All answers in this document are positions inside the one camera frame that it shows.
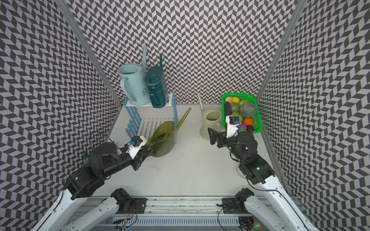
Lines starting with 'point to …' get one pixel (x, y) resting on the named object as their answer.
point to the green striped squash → (238, 114)
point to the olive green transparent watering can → (164, 140)
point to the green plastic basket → (250, 97)
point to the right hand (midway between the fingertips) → (217, 130)
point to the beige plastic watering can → (212, 118)
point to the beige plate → (239, 171)
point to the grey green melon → (247, 109)
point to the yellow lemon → (235, 99)
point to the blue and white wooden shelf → (141, 120)
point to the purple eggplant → (228, 109)
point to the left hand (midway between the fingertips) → (149, 149)
